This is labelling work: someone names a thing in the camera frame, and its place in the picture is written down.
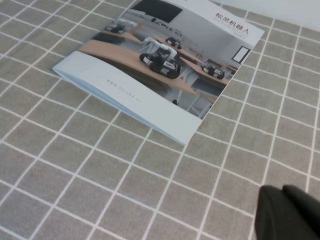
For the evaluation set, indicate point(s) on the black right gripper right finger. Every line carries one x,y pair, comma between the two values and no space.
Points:
307,206

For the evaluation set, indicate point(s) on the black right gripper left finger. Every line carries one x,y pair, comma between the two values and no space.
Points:
276,217

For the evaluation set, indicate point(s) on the white robot catalogue book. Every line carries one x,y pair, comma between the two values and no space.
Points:
163,62

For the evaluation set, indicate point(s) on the grey checked tablecloth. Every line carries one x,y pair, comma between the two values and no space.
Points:
75,168

